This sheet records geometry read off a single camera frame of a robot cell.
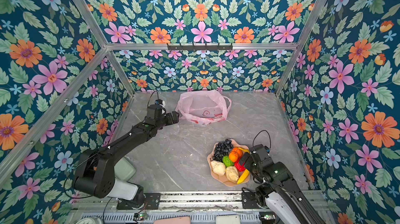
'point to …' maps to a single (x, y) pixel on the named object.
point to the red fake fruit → (240, 168)
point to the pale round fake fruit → (219, 168)
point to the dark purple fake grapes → (222, 149)
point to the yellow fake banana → (247, 171)
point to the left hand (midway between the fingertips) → (174, 110)
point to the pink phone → (186, 220)
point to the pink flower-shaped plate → (223, 179)
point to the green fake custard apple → (227, 162)
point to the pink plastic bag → (203, 107)
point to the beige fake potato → (232, 173)
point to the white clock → (93, 220)
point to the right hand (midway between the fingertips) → (243, 164)
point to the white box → (227, 219)
